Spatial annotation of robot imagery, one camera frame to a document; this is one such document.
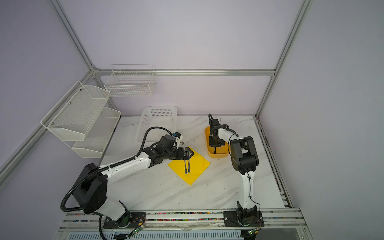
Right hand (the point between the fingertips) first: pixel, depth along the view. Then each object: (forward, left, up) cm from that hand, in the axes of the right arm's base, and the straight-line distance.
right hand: (214, 143), depth 103 cm
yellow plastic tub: (-7, -4, 0) cm, 8 cm away
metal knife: (-5, 0, 0) cm, 5 cm away
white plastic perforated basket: (+23, +50, +4) cm, 55 cm away
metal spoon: (-19, +19, -1) cm, 27 cm away
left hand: (-16, +18, +12) cm, 27 cm away
